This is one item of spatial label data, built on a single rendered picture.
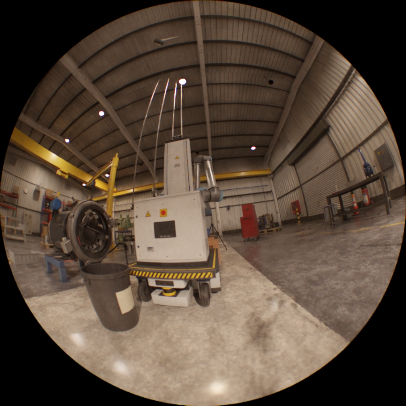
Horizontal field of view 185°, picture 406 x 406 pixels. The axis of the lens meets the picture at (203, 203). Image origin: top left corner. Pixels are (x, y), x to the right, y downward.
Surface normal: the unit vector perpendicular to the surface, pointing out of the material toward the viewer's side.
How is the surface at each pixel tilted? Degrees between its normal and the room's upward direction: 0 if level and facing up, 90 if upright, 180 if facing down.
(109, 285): 93
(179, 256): 90
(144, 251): 90
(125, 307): 93
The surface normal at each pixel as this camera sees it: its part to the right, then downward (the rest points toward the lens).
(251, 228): -0.56, -0.12
